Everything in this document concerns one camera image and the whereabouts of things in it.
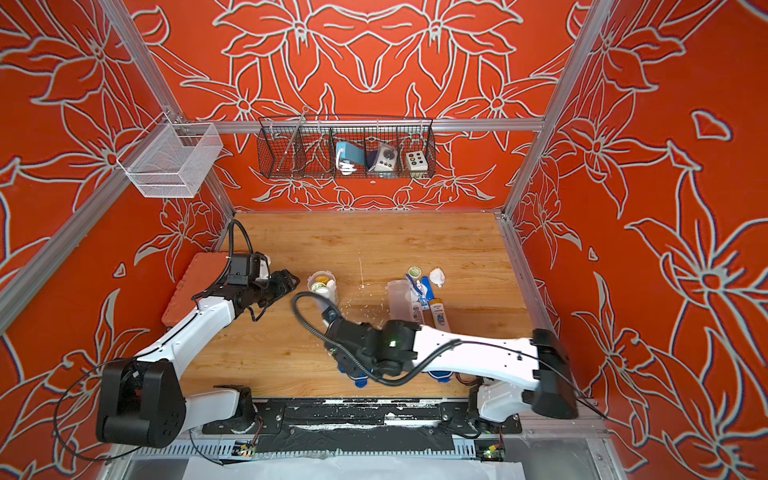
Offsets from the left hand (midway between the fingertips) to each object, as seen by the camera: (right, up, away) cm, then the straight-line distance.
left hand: (292, 282), depth 87 cm
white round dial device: (+28, +38, +3) cm, 48 cm away
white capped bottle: (+38, -10, +2) cm, 39 cm away
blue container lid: (+21, -25, -9) cm, 34 cm away
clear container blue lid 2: (+33, -6, +5) cm, 34 cm away
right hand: (+17, -14, -19) cm, 29 cm away
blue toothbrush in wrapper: (+40, -4, +8) cm, 41 cm away
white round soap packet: (+46, 0, +13) cm, 48 cm away
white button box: (+38, +38, +7) cm, 54 cm away
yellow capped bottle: (+45, -10, +2) cm, 46 cm away
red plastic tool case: (-32, +2, +8) cm, 33 cm away
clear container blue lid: (+10, 0, -2) cm, 10 cm away
